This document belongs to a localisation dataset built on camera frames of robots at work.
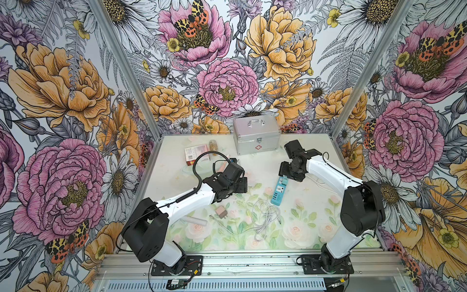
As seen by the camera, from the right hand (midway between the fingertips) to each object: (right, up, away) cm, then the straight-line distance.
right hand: (286, 178), depth 90 cm
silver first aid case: (-13, +23, +15) cm, 31 cm away
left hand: (-23, -3, -4) cm, 24 cm away
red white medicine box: (-50, +12, +17) cm, 54 cm away
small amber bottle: (-38, +16, +21) cm, 47 cm away
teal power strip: (-2, -7, +4) cm, 8 cm away
